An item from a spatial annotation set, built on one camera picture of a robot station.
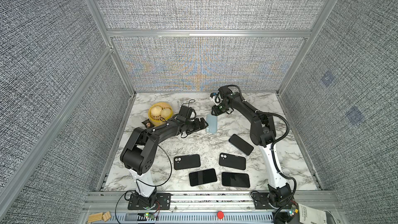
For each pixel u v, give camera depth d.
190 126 0.80
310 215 0.69
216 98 0.95
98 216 0.69
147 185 0.49
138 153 0.48
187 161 0.86
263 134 0.64
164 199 0.73
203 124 0.84
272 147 0.64
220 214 0.69
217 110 0.93
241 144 0.94
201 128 0.82
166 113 0.99
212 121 1.04
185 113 0.75
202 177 0.81
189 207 0.73
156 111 1.01
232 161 0.86
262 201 0.73
